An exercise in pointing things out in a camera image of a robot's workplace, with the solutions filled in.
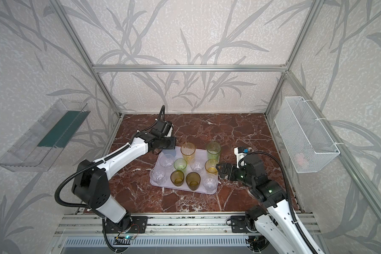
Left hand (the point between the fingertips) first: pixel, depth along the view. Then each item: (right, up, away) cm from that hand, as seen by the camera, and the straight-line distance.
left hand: (175, 143), depth 88 cm
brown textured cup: (+10, -19, -4) cm, 22 cm away
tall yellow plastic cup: (+7, -5, +2) cm, 9 cm away
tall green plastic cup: (+22, -4, +4) cm, 23 cm away
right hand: (+25, -9, -15) cm, 30 cm away
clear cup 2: (+12, -13, +3) cm, 18 cm away
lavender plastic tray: (+9, -13, -3) cm, 16 cm away
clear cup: (-10, -18, +1) cm, 21 cm away
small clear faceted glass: (+20, -22, -1) cm, 29 cm away
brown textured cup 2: (+1, -19, -1) cm, 19 cm away
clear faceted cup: (-5, -10, +1) cm, 11 cm away
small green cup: (+2, -12, +2) cm, 13 cm away
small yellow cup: (+20, -13, +1) cm, 24 cm away
